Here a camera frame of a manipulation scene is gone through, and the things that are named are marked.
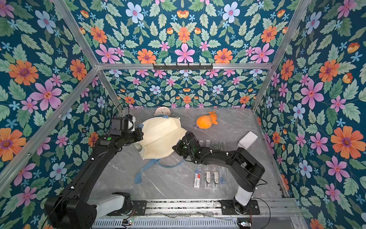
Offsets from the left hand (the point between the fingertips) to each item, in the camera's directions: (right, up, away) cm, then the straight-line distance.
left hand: (145, 132), depth 79 cm
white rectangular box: (+66, -7, +19) cm, 68 cm away
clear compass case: (+47, -10, +18) cm, 52 cm away
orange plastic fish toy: (+36, +5, +23) cm, 43 cm away
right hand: (+15, -8, +6) cm, 18 cm away
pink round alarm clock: (+2, +15, +36) cm, 39 cm away
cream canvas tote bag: (+3, -3, +23) cm, 24 cm away
